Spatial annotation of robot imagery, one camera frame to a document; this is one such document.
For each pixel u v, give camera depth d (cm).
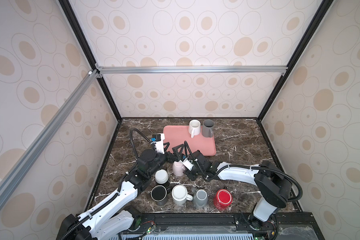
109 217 46
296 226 73
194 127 103
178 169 85
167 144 76
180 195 76
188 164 77
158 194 75
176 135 116
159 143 64
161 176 79
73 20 71
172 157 65
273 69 91
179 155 66
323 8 69
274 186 46
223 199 73
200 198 73
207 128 102
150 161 55
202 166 67
